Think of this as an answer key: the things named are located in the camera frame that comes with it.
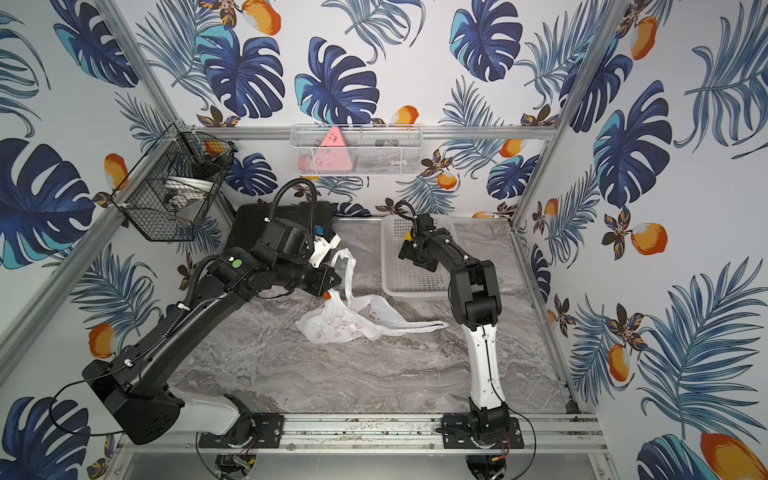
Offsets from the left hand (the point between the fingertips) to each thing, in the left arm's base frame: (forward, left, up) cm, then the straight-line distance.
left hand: (339, 274), depth 69 cm
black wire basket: (+21, +47, +6) cm, 52 cm away
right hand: (+28, -19, -27) cm, 43 cm away
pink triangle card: (+39, +8, +6) cm, 41 cm away
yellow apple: (+37, -17, -26) cm, 49 cm away
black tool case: (+41, +46, -27) cm, 67 cm away
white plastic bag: (-6, 0, -11) cm, 12 cm away
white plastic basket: (+20, -16, -28) cm, 38 cm away
